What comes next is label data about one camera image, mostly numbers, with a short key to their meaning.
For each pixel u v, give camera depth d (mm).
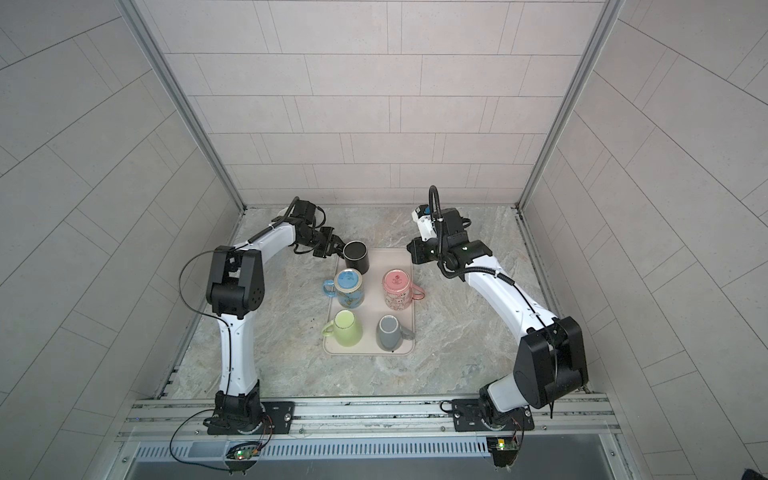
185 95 867
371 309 897
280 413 720
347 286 827
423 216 722
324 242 887
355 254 916
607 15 712
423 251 712
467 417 707
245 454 642
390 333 756
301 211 842
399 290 822
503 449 680
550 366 410
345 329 764
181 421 708
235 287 569
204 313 557
